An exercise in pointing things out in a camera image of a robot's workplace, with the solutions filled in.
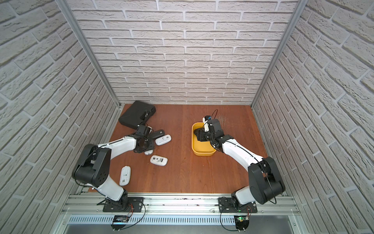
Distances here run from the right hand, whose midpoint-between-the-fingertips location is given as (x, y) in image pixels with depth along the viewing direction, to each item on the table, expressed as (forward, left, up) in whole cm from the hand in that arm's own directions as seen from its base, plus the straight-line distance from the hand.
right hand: (201, 132), depth 89 cm
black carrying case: (+21, +50, -7) cm, 55 cm away
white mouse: (+2, +26, -9) cm, 27 cm away
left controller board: (-42, +45, -13) cm, 63 cm away
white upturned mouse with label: (-12, +27, -10) cm, 32 cm away
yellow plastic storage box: (-6, +1, -10) cm, 11 cm away
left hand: (0, +33, -10) cm, 35 cm away
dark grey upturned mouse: (+8, +31, -10) cm, 33 cm away
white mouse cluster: (-7, +34, -9) cm, 36 cm away
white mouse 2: (-21, +46, -9) cm, 51 cm away
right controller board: (-46, -16, -13) cm, 50 cm away
